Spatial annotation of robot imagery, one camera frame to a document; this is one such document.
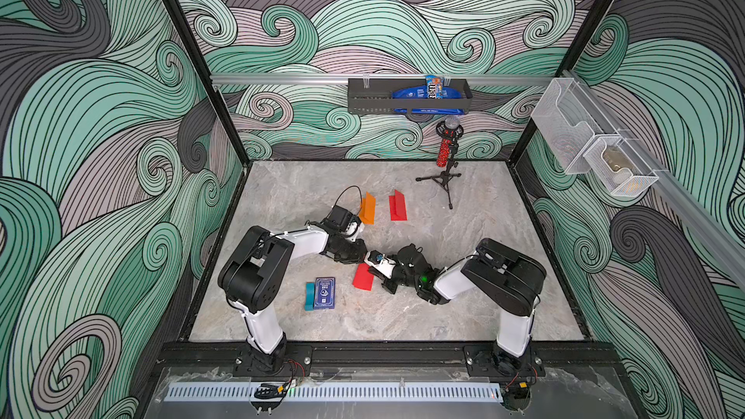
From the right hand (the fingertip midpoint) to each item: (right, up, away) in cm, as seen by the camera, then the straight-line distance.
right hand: (374, 266), depth 91 cm
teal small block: (-19, -7, -8) cm, 22 cm away
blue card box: (-15, -6, -8) cm, 18 cm away
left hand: (-2, +3, 0) cm, 4 cm away
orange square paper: (-2, +18, +8) cm, 20 cm away
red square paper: (+9, +18, +14) cm, 25 cm away
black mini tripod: (+27, +29, +15) cm, 42 cm away
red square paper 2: (-3, -3, -5) cm, 6 cm away
